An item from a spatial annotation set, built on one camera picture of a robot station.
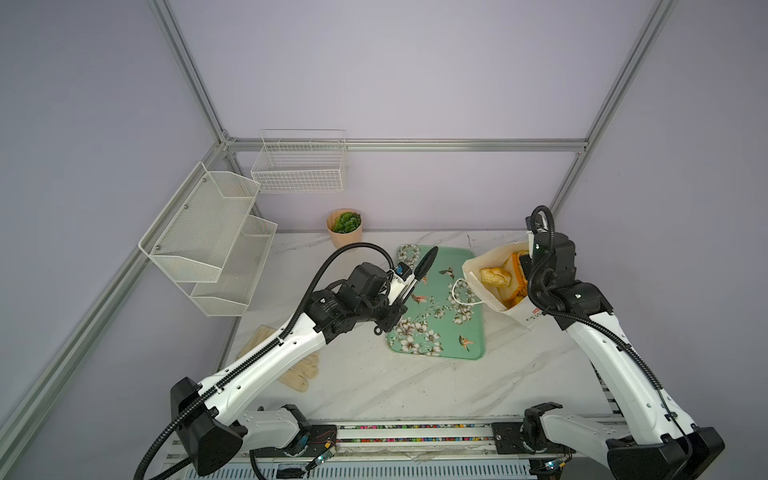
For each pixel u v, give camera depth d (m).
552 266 0.51
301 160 0.95
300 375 0.84
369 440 0.75
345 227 1.07
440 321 0.96
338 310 0.50
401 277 0.62
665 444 0.37
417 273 0.68
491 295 0.78
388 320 0.63
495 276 0.84
